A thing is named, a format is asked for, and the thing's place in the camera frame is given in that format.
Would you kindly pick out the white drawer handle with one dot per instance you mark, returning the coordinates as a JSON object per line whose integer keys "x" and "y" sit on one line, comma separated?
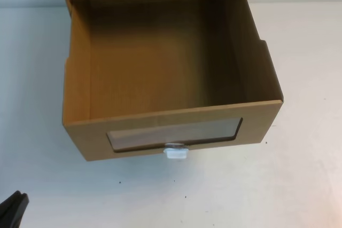
{"x": 176, "y": 151}

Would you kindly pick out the cardboard shoebox drawer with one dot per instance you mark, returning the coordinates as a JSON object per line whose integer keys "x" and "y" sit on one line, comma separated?
{"x": 150, "y": 76}

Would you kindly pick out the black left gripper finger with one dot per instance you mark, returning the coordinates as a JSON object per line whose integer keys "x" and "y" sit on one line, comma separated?
{"x": 12, "y": 210}

